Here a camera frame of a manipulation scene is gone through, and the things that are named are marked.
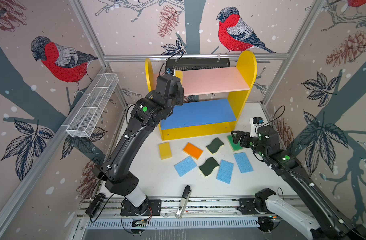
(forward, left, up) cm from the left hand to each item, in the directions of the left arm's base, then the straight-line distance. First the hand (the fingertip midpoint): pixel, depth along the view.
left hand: (175, 89), depth 63 cm
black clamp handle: (-36, +40, -41) cm, 68 cm away
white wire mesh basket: (0, +45, -16) cm, 48 cm away
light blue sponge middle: (-19, -27, -46) cm, 57 cm away
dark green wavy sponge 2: (-17, -17, -45) cm, 51 cm away
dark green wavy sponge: (-3, -23, -45) cm, 50 cm away
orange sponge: (-6, -9, -47) cm, 48 cm away
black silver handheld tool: (-35, -3, -43) cm, 56 cm away
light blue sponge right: (-14, -39, -45) cm, 61 cm away
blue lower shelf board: (+15, -13, -33) cm, 39 cm away
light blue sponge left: (-15, -4, -46) cm, 48 cm away
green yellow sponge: (-4, -36, -45) cm, 57 cm away
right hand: (-9, -30, -22) cm, 38 cm away
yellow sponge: (-5, +9, -47) cm, 48 cm away
